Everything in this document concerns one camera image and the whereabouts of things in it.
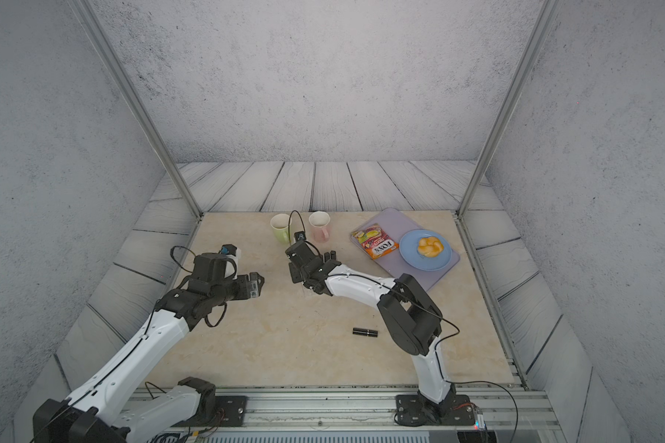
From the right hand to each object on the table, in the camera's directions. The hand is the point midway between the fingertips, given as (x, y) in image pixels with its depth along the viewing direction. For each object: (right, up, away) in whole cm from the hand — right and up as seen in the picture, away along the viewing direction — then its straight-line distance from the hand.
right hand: (298, 264), depth 91 cm
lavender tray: (+37, +13, +25) cm, 47 cm away
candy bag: (+27, +7, +17) cm, 33 cm away
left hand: (-11, -4, -10) cm, 15 cm away
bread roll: (+47, +5, +14) cm, 49 cm away
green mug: (-10, +13, +16) cm, 23 cm away
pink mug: (+6, +14, +17) cm, 23 cm away
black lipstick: (+21, -21, -4) cm, 30 cm away
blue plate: (+40, +5, +18) cm, 44 cm away
